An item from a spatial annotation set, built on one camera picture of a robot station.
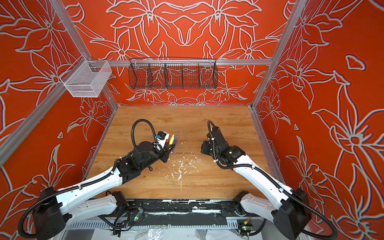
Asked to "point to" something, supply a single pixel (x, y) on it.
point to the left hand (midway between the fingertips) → (173, 143)
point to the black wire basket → (172, 73)
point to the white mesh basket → (89, 79)
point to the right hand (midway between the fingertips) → (199, 144)
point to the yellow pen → (171, 141)
